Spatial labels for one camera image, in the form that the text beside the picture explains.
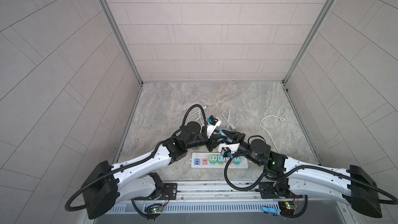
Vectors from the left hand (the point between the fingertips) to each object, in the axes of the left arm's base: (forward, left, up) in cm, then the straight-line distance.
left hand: (227, 137), depth 69 cm
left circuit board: (-26, +32, -16) cm, 44 cm away
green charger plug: (-6, +6, -13) cm, 15 cm away
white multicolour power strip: (-5, +12, -17) cm, 21 cm away
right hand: (+1, +2, 0) cm, 3 cm away
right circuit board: (-25, -27, -19) cm, 41 cm away
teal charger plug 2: (-12, -2, +7) cm, 14 cm away
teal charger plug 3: (-4, +20, +12) cm, 23 cm away
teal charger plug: (+1, +3, +3) cm, 4 cm away
